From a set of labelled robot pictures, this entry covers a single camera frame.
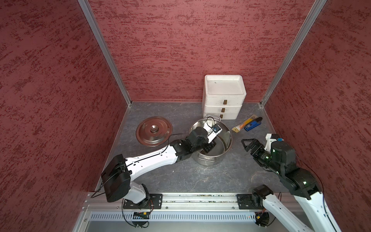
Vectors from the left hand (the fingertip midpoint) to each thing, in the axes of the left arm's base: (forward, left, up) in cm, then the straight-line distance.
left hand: (213, 138), depth 75 cm
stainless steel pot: (+8, -10, -19) cm, 23 cm away
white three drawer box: (+30, -9, +3) cm, 32 cm away
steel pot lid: (+16, +38, -19) cm, 46 cm away
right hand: (-7, -13, +3) cm, 16 cm away
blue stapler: (+24, -35, -17) cm, 46 cm away
